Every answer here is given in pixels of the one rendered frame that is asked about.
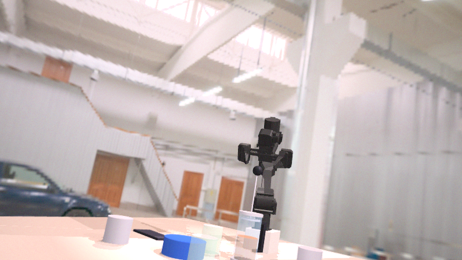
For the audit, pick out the pale grey cylinder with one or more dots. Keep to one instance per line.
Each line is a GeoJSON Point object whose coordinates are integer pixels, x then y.
{"type": "Point", "coordinates": [117, 230]}
{"type": "Point", "coordinates": [308, 253]}

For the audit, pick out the blue cylinder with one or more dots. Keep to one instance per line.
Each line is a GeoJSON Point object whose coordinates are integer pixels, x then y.
{"type": "Point", "coordinates": [176, 246]}

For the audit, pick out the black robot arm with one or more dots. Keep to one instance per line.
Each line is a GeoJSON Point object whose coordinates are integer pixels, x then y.
{"type": "Point", "coordinates": [264, 199]}

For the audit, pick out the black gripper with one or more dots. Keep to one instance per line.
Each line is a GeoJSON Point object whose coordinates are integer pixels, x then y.
{"type": "Point", "coordinates": [266, 154]}

